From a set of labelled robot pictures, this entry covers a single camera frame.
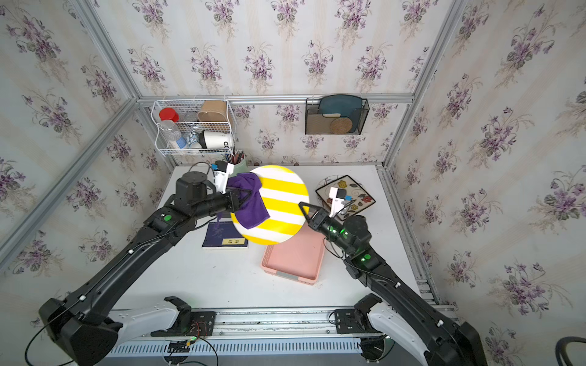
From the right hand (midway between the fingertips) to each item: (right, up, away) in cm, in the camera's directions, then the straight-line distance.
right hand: (300, 206), depth 67 cm
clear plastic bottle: (-49, +27, +20) cm, 60 cm away
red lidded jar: (-53, +36, +24) cm, 68 cm away
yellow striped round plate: (-6, +5, +3) cm, 8 cm away
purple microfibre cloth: (-14, -1, +2) cm, 15 cm away
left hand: (-14, +3, +3) cm, 14 cm away
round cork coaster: (+18, +32, +29) cm, 47 cm away
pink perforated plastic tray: (0, -23, +21) cm, 31 cm away
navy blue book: (-31, -15, +27) cm, 44 cm away
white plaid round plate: (+15, +9, +46) cm, 50 cm away
